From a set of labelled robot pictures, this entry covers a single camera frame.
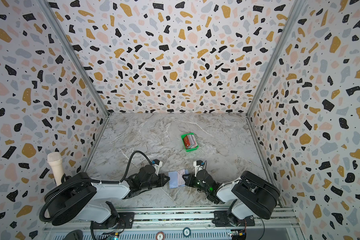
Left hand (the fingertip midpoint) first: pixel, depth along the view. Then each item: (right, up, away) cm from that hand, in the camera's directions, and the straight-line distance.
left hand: (173, 177), depth 84 cm
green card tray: (+9, +14, +15) cm, 22 cm away
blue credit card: (0, -2, +2) cm, 3 cm away
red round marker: (-5, -22, -15) cm, 27 cm away
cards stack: (+9, +19, +16) cm, 27 cm away
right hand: (+5, +2, 0) cm, 5 cm away
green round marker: (+8, -21, -13) cm, 26 cm away
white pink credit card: (+4, -2, +1) cm, 5 cm away
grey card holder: (+7, +2, +5) cm, 9 cm away
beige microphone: (-47, +15, -22) cm, 54 cm away
